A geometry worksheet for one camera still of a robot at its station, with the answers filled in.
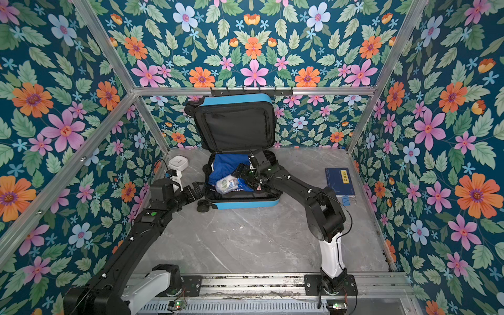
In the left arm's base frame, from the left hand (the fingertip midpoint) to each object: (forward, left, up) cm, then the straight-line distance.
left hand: (200, 182), depth 79 cm
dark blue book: (+11, -68, -21) cm, 72 cm away
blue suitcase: (+28, -14, +5) cm, 31 cm away
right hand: (+6, -14, -5) cm, 16 cm away
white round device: (+29, +22, -19) cm, 41 cm away
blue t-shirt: (+18, -7, -10) cm, 22 cm away
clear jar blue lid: (+3, -9, -7) cm, 12 cm away
